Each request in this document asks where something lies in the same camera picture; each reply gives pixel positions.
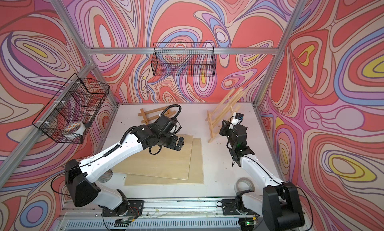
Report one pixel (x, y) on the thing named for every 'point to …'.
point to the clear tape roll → (244, 179)
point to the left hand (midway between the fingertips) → (179, 142)
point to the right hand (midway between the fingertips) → (224, 123)
